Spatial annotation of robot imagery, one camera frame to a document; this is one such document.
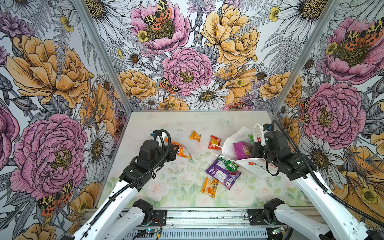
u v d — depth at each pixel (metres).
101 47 0.85
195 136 1.05
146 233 0.72
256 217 0.74
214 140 1.02
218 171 0.88
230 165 0.89
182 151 0.74
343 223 0.38
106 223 0.42
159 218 0.74
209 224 0.74
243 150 0.84
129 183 0.47
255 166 0.76
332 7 0.72
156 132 0.65
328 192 0.41
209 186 0.83
